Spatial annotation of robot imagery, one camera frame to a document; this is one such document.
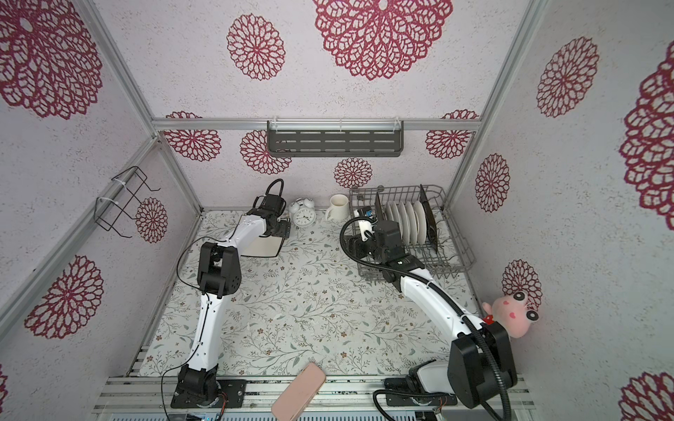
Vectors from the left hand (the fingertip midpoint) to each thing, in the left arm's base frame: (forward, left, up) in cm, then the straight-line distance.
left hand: (276, 229), depth 110 cm
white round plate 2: (-4, -48, +12) cm, 50 cm away
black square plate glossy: (-10, -61, +7) cm, 62 cm away
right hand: (-18, -31, +22) cm, 42 cm away
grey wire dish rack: (-10, -73, -4) cm, 74 cm away
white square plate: (-7, +5, -3) cm, 9 cm away
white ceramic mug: (+8, -27, +4) cm, 28 cm away
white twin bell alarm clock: (+5, -12, +5) cm, 14 cm away
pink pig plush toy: (-42, -74, +14) cm, 86 cm away
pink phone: (-60, -15, +1) cm, 62 cm away
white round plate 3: (-6, -57, +12) cm, 58 cm away
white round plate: (-3, -45, +14) cm, 47 cm away
